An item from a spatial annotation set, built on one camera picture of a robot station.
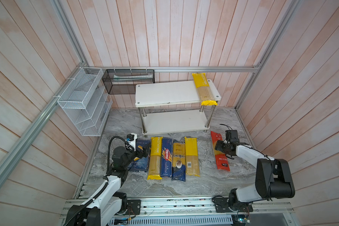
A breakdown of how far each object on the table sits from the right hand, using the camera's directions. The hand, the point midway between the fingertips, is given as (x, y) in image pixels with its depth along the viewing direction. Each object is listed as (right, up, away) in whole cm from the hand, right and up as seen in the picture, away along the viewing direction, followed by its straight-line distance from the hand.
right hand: (221, 145), depth 95 cm
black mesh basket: (-70, +47, +9) cm, 85 cm away
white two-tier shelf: (-45, +32, -15) cm, 57 cm away
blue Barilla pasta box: (-54, -9, -13) cm, 56 cm away
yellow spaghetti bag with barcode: (-22, -12, -10) cm, 27 cm away
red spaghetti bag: (-2, -9, -7) cm, 11 cm away
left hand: (-51, +4, -13) cm, 53 cm away
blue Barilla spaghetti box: (-37, -6, -7) cm, 39 cm away
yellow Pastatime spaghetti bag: (-45, -7, -7) cm, 46 cm away
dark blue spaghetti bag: (-30, -9, -7) cm, 32 cm away
